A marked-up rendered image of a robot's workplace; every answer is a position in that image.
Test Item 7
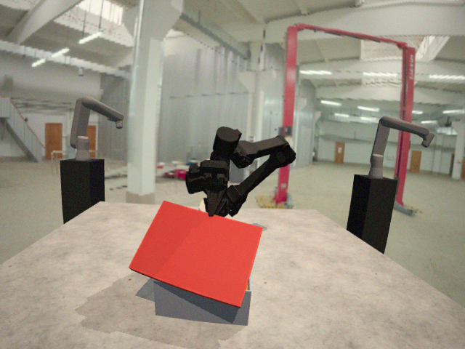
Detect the red lid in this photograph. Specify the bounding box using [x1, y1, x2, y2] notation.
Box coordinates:
[129, 201, 263, 308]

